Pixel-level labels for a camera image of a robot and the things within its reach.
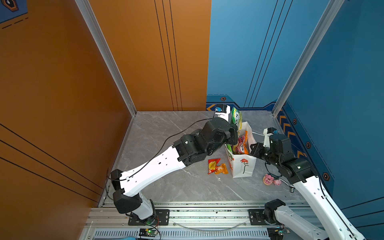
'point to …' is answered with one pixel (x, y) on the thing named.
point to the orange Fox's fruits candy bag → (242, 147)
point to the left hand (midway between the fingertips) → (239, 125)
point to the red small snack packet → (212, 165)
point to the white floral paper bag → (243, 165)
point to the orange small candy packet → (221, 169)
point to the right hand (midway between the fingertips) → (248, 145)
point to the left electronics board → (148, 232)
